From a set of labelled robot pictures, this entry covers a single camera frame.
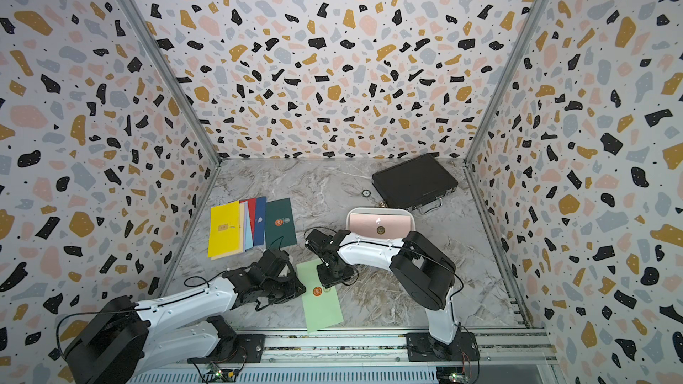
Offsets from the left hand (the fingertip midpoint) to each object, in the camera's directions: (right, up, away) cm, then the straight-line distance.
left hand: (309, 290), depth 83 cm
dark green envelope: (-15, +18, +17) cm, 29 cm away
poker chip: (+19, +29, +27) cm, 44 cm away
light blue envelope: (-26, +17, +15) cm, 35 cm away
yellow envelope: (-35, +16, +17) cm, 42 cm away
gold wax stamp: (+25, +25, +23) cm, 42 cm away
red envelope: (-27, +24, +23) cm, 43 cm away
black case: (+41, +33, +30) cm, 61 cm away
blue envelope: (-22, +19, +18) cm, 34 cm away
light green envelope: (+4, -4, -1) cm, 6 cm away
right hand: (+5, +1, +3) cm, 6 cm away
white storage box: (+15, +20, -22) cm, 33 cm away
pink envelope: (+23, +19, +12) cm, 32 cm away
